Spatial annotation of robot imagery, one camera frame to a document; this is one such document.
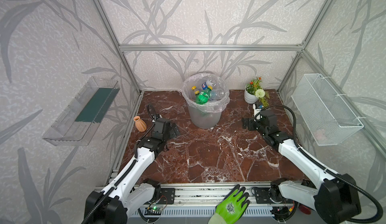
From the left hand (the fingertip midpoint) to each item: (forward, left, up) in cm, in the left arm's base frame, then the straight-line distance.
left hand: (172, 124), depth 83 cm
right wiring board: (-39, -57, -18) cm, 71 cm away
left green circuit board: (-39, +6, -15) cm, 42 cm away
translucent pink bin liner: (+6, -25, +9) cm, 27 cm away
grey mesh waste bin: (+7, -18, -6) cm, 20 cm away
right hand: (+7, -44, +4) cm, 45 cm away
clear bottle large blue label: (+14, -25, +10) cm, 30 cm away
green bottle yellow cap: (+13, -17, +9) cm, 23 cm away
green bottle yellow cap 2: (+17, -13, +8) cm, 23 cm away
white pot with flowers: (+29, -53, -4) cm, 61 cm away
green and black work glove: (-38, -30, -12) cm, 50 cm away
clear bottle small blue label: (+24, -22, +10) cm, 34 cm away
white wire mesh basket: (-8, -71, +19) cm, 74 cm away
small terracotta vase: (+3, +21, -7) cm, 23 cm away
